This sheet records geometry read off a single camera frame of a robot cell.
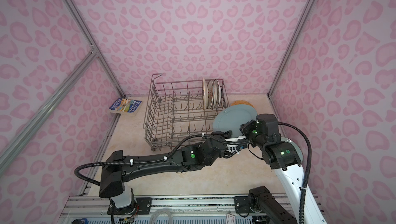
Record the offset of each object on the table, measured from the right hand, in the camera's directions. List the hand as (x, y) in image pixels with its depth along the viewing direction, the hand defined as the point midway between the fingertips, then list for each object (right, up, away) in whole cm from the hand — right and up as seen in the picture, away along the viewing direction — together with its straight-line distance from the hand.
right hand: (239, 123), depth 67 cm
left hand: (-3, -2, +1) cm, 4 cm away
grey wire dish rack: (-35, +4, +39) cm, 52 cm away
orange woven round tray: (+13, +11, +47) cm, 50 cm away
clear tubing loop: (-35, -41, +5) cm, 54 cm away
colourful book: (-70, +9, +44) cm, 83 cm away
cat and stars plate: (-14, +15, +25) cm, 32 cm away
